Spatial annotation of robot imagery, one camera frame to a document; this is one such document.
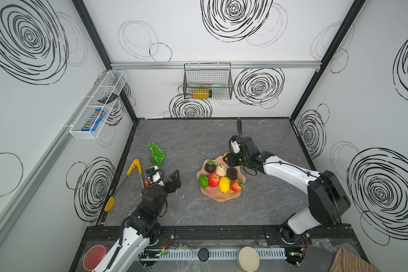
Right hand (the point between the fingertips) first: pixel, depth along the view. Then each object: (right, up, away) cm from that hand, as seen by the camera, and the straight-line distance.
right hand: (227, 157), depth 88 cm
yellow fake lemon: (-2, -13, -3) cm, 14 cm away
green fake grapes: (-39, 0, +9) cm, 40 cm away
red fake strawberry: (+4, -13, -7) cm, 15 cm away
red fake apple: (-7, -11, -3) cm, 14 cm away
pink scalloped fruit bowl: (-4, -3, +4) cm, 6 cm away
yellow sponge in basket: (-14, +33, +1) cm, 36 cm away
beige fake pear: (-3, -6, -1) cm, 7 cm away
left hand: (-27, -7, -8) cm, 29 cm away
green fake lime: (-12, -11, -5) cm, 17 cm away
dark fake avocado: (+2, -8, -1) cm, 9 cm away
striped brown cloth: (+45, -39, -21) cm, 63 cm away
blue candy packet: (-59, +18, -16) cm, 64 cm away
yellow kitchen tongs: (-57, -21, -7) cm, 61 cm away
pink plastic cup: (-53, -34, -26) cm, 68 cm away
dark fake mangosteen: (-9, -5, -1) cm, 10 cm away
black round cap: (-12, -33, -26) cm, 43 cm away
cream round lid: (+5, -35, -24) cm, 43 cm away
